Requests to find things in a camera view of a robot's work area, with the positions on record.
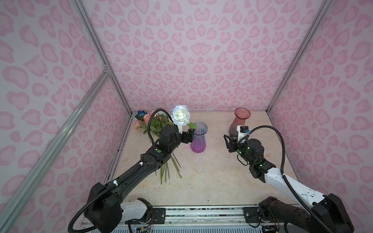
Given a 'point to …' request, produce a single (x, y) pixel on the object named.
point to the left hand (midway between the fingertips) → (189, 125)
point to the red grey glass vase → (241, 114)
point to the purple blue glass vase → (198, 145)
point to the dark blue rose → (141, 112)
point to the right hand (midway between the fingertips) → (227, 134)
